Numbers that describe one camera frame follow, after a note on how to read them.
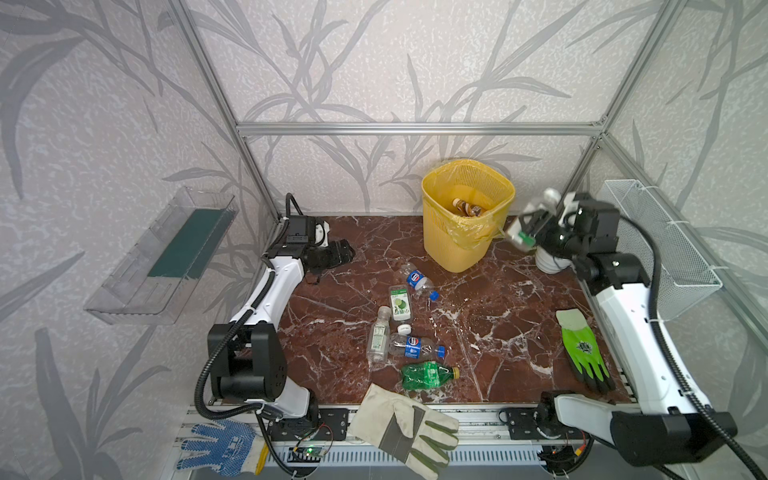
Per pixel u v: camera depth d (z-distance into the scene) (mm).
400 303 924
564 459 735
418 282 962
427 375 787
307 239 667
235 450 705
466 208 1034
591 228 523
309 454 704
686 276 617
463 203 1050
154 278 645
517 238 721
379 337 825
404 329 870
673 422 369
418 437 712
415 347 808
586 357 827
